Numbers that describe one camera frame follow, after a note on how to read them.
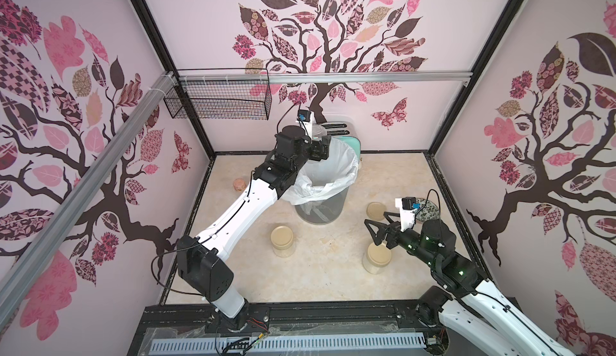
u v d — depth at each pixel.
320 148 0.65
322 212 0.98
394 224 0.62
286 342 0.70
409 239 0.62
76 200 0.51
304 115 0.61
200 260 0.41
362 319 0.74
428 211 0.97
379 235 0.62
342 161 0.88
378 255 0.76
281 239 0.80
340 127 1.10
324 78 0.94
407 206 0.60
